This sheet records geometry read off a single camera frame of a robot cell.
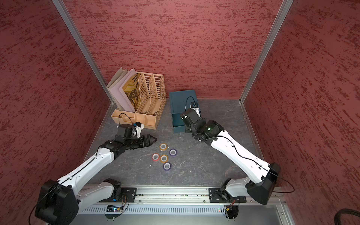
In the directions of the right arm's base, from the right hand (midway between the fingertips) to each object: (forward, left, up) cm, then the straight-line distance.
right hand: (192, 124), depth 74 cm
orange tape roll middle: (-9, +18, -25) cm, 32 cm away
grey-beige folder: (+39, +49, +5) cm, 63 cm away
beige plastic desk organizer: (+41, +33, -22) cm, 57 cm away
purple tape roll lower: (-14, +16, -25) cm, 33 cm away
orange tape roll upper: (-1, +19, -25) cm, 31 cm away
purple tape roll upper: (-5, +13, -25) cm, 28 cm away
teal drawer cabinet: (+21, +7, -4) cm, 22 cm away
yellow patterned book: (+34, +41, -3) cm, 54 cm away
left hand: (-4, +25, -14) cm, 29 cm away
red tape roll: (-9, +24, -25) cm, 35 cm away
